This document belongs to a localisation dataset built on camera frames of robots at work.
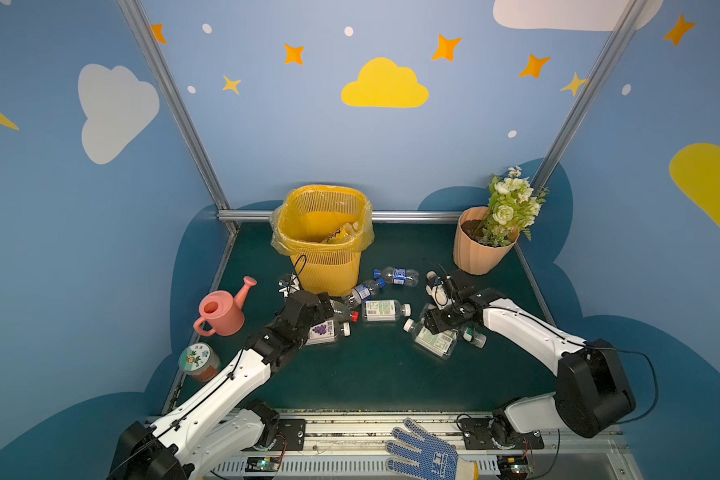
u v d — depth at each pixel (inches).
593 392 16.9
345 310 37.0
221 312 33.0
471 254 38.8
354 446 28.9
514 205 34.8
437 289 31.4
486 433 29.4
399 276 39.9
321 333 34.8
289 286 27.0
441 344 34.0
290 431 29.5
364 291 37.9
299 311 22.7
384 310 37.0
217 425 22.1
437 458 27.9
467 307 25.2
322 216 38.8
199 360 30.8
